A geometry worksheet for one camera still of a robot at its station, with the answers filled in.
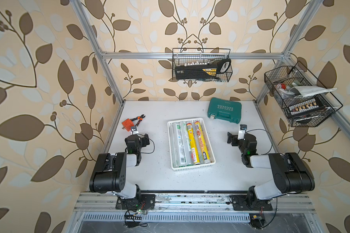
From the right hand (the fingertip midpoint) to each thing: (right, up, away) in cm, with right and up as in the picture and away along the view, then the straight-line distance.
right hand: (236, 132), depth 94 cm
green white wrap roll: (-41, -7, -3) cm, 42 cm away
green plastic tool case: (-3, +16, +14) cm, 21 cm away
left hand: (-64, -1, 0) cm, 64 cm away
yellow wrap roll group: (-29, -6, -5) cm, 30 cm away
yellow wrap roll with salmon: (-23, -6, -5) cm, 24 cm away
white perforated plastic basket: (-18, -15, -12) cm, 27 cm away
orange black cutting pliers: (-69, +10, +15) cm, 71 cm away
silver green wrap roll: (-38, -6, -8) cm, 39 cm away
